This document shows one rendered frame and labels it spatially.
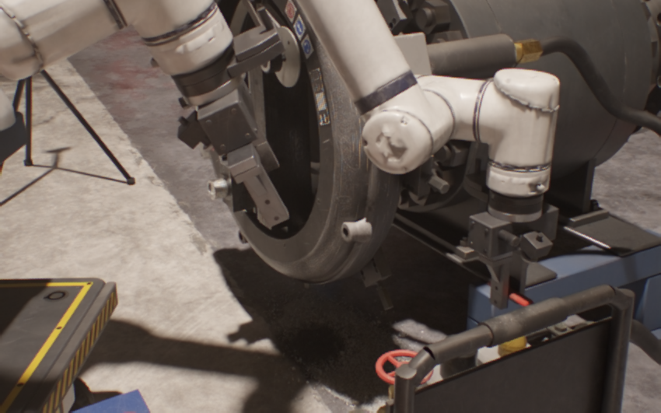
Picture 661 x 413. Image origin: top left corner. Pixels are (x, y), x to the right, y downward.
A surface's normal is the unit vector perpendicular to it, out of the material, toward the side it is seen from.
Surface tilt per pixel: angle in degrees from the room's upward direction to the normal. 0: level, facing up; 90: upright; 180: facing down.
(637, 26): 63
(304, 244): 90
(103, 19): 116
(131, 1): 112
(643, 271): 90
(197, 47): 92
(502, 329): 52
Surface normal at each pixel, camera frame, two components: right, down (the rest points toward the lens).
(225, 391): 0.00, -0.93
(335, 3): -0.07, 0.15
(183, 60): -0.07, 0.54
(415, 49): 0.48, -0.06
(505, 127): -0.45, 0.36
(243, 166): 0.15, 0.47
